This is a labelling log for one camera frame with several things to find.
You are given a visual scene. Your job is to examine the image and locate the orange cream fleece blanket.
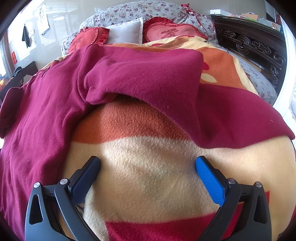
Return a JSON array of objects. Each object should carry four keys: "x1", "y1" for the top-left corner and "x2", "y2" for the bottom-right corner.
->
[{"x1": 41, "y1": 36, "x2": 296, "y2": 241}]

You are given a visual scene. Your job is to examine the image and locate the red heart pillow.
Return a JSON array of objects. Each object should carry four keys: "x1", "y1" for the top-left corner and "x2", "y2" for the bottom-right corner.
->
[
  {"x1": 143, "y1": 17, "x2": 208, "y2": 43},
  {"x1": 68, "y1": 27, "x2": 110, "y2": 54}
]

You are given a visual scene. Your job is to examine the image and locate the dark cloth hanging on wall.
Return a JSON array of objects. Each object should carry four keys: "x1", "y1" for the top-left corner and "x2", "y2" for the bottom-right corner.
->
[{"x1": 22, "y1": 25, "x2": 32, "y2": 48}]

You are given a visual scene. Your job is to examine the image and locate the dark wooden side table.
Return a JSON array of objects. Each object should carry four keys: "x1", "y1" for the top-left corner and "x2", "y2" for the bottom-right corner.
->
[{"x1": 1, "y1": 61, "x2": 38, "y2": 103}]

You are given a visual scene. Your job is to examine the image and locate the red heart pillow right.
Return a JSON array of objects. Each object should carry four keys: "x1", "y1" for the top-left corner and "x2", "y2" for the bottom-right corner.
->
[{"x1": 143, "y1": 17, "x2": 208, "y2": 43}]

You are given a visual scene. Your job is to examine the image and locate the red wall sticker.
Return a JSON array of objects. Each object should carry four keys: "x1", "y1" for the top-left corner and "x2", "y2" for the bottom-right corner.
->
[{"x1": 11, "y1": 51, "x2": 18, "y2": 65}]

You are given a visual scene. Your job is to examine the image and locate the black headphones on table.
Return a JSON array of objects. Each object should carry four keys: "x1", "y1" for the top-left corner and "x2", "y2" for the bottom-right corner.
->
[{"x1": 13, "y1": 66, "x2": 22, "y2": 77}]

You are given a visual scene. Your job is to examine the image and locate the maroon knit garment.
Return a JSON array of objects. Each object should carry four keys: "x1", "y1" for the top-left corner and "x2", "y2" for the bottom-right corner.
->
[{"x1": 1, "y1": 45, "x2": 295, "y2": 240}]

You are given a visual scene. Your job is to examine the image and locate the red heart pillow left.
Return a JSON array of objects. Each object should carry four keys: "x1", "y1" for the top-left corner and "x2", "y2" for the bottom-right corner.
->
[{"x1": 68, "y1": 27, "x2": 110, "y2": 54}]

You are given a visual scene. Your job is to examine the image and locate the dark carved wooden cabinet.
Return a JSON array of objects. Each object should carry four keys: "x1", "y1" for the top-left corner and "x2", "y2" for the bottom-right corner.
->
[{"x1": 211, "y1": 15, "x2": 287, "y2": 94}]

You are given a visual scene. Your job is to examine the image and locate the white square pillow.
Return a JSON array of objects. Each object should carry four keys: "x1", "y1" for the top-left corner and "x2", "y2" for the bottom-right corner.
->
[{"x1": 106, "y1": 18, "x2": 144, "y2": 44}]

